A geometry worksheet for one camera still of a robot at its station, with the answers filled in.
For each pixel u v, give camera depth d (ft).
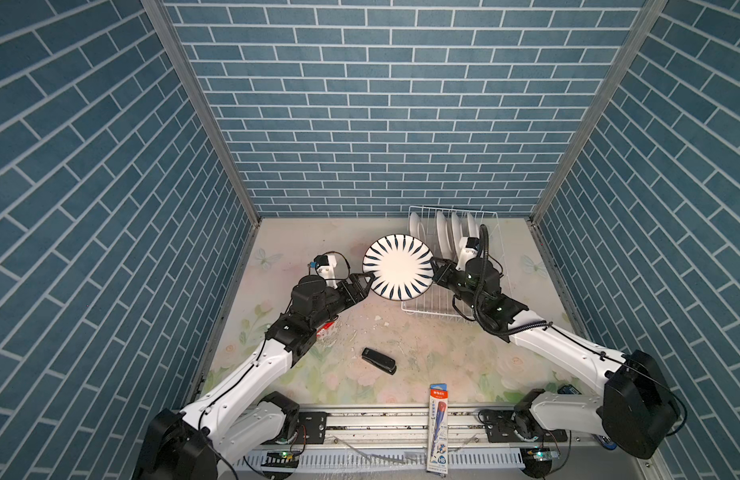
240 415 1.54
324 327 2.98
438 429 2.38
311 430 2.40
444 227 3.23
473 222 3.44
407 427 2.47
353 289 2.23
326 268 2.33
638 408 1.31
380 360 2.68
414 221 3.34
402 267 2.66
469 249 2.36
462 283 2.24
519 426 2.18
